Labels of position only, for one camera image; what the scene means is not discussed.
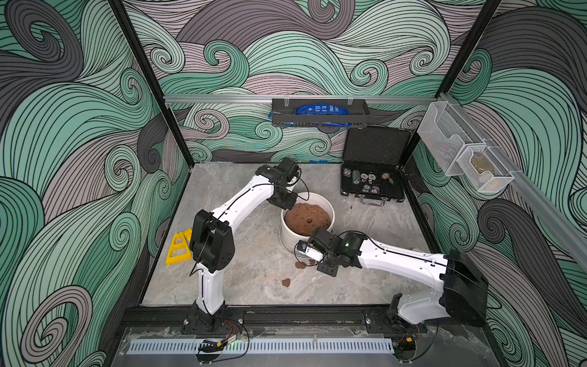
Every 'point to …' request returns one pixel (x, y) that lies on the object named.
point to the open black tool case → (370, 169)
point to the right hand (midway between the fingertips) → (327, 256)
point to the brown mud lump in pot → (304, 219)
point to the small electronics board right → (406, 349)
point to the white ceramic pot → (290, 238)
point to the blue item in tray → (324, 109)
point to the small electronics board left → (209, 351)
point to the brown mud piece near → (286, 282)
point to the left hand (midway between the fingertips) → (290, 201)
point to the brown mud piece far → (299, 264)
